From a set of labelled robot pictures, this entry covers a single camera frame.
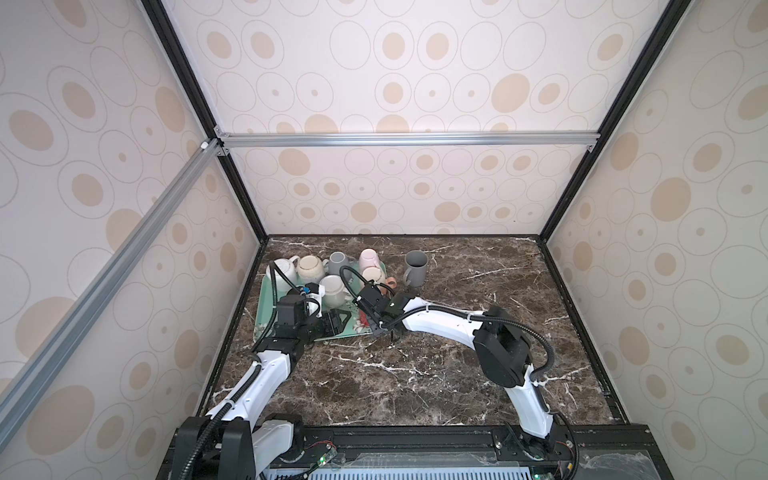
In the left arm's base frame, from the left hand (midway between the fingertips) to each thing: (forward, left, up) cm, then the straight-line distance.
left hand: (351, 311), depth 83 cm
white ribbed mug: (+19, +23, -6) cm, 30 cm away
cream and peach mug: (+17, -6, -5) cm, 18 cm away
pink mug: (+23, -3, -4) cm, 23 cm away
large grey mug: (+21, -19, -4) cm, 29 cm away
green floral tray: (+3, 0, -12) cm, 12 cm away
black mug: (-6, +4, +6) cm, 10 cm away
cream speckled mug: (+18, +16, -4) cm, 24 cm away
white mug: (+9, +7, -7) cm, 13 cm away
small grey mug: (+22, +9, -7) cm, 25 cm away
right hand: (+3, -8, -10) cm, 13 cm away
